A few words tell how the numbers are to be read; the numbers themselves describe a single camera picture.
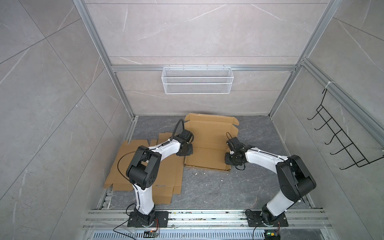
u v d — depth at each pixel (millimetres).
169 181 855
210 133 943
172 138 678
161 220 733
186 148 862
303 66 874
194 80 1009
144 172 495
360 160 579
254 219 729
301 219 752
